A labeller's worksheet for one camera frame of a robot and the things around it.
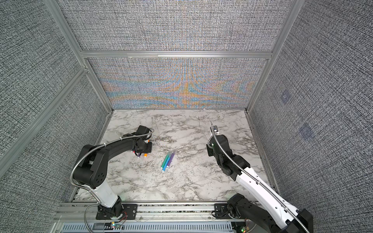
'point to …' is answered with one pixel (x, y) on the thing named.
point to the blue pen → (166, 163)
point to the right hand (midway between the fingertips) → (214, 137)
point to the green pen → (164, 160)
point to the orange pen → (145, 155)
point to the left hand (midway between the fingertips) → (148, 147)
